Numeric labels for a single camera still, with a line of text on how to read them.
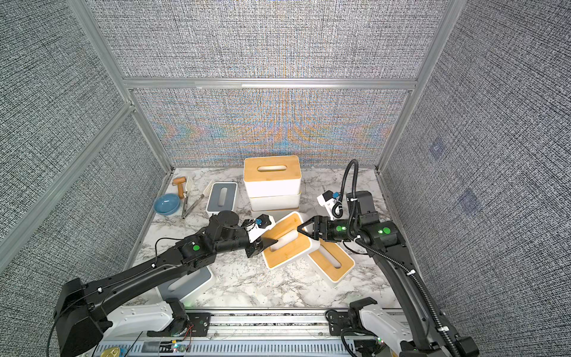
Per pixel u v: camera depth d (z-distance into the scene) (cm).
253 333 73
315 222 60
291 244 66
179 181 113
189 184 110
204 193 106
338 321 73
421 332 39
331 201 63
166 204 104
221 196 103
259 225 59
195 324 73
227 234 56
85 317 38
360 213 53
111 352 65
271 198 91
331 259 86
